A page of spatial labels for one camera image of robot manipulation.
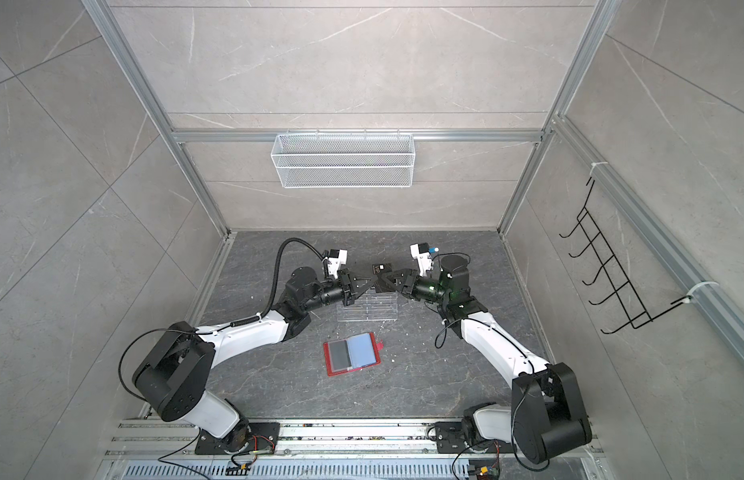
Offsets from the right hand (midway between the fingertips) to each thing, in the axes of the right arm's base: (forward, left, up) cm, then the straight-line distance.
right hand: (384, 277), depth 77 cm
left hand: (-1, +1, +3) cm, 4 cm away
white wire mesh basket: (+45, +13, +6) cm, 47 cm away
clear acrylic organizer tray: (+5, +3, -23) cm, 24 cm away
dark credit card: (+2, +2, +1) cm, 3 cm away
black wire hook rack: (-12, -52, +7) cm, 54 cm away
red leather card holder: (-11, +10, -23) cm, 28 cm away
